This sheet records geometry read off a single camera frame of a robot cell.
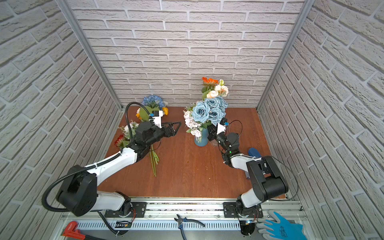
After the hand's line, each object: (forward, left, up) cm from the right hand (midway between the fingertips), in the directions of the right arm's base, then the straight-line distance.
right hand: (206, 122), depth 82 cm
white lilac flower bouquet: (-6, +7, +4) cm, 10 cm away
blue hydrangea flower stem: (+34, +35, -13) cm, 51 cm away
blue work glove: (-51, -28, -21) cm, 62 cm away
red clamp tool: (-42, +67, -20) cm, 82 cm away
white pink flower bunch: (+9, +51, -14) cm, 53 cm away
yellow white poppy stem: (-1, +32, +11) cm, 34 cm away
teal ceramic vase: (-8, +2, -2) cm, 8 cm away
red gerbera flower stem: (+3, +55, -16) cm, 58 cm away
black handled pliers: (-43, +17, -21) cm, 51 cm away
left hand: (0, +16, +3) cm, 16 cm away
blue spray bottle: (-11, -30, -20) cm, 38 cm away
